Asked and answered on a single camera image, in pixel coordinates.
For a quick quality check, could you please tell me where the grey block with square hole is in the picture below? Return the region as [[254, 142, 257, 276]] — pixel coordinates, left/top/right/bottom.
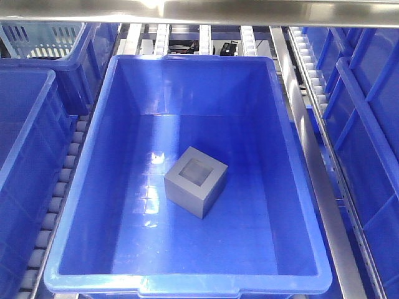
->
[[164, 146, 228, 220]]

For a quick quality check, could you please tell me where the blue plastic bin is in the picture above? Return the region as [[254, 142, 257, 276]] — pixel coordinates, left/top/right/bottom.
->
[[43, 54, 333, 299], [322, 27, 399, 299], [0, 21, 122, 116], [302, 26, 365, 94], [0, 67, 78, 299]]

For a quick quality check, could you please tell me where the black box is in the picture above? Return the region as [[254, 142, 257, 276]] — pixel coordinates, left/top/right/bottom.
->
[[219, 42, 239, 57]]

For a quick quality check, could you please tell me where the steel rack with roller tracks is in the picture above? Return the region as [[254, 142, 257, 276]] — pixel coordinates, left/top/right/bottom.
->
[[0, 0, 399, 299]]

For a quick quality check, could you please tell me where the pale blue slotted basket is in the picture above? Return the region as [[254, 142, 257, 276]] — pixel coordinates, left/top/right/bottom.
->
[[0, 21, 85, 60]]

